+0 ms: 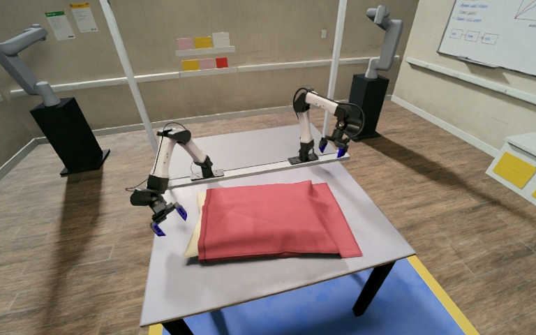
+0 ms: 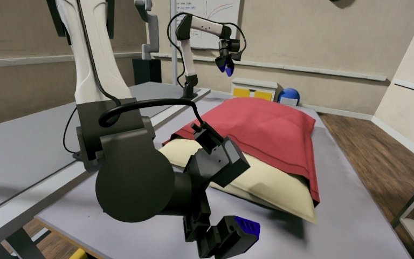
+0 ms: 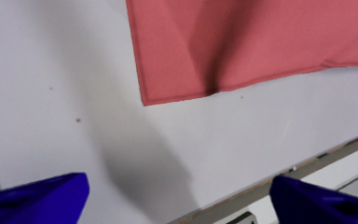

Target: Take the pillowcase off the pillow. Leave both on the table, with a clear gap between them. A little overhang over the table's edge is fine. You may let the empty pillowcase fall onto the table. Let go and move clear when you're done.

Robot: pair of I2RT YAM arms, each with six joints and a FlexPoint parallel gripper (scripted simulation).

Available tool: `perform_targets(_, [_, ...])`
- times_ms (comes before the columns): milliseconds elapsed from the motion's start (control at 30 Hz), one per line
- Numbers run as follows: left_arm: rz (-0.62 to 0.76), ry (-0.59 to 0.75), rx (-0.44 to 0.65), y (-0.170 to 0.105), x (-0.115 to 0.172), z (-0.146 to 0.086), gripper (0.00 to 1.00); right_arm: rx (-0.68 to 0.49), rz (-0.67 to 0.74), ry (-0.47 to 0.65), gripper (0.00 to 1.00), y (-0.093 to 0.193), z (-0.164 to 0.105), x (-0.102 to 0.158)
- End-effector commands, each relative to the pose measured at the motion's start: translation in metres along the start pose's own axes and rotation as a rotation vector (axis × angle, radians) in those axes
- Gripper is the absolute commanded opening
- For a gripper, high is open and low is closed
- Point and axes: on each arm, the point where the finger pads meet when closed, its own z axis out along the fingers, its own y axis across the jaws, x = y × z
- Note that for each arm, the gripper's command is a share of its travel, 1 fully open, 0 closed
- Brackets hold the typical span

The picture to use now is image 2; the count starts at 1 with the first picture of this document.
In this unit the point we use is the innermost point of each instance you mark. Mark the red pillowcase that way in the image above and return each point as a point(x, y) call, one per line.
point(274, 133)

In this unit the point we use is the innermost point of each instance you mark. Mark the cream pillow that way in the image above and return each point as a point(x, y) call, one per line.
point(261, 183)

